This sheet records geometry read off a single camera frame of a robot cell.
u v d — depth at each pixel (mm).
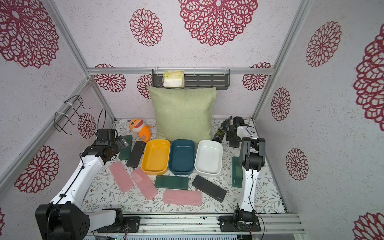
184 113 891
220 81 992
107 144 606
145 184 876
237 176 900
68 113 765
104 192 839
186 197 837
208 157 963
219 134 1106
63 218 388
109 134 627
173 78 898
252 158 607
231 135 1003
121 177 901
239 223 674
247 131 715
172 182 861
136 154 996
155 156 990
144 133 1069
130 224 739
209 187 856
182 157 961
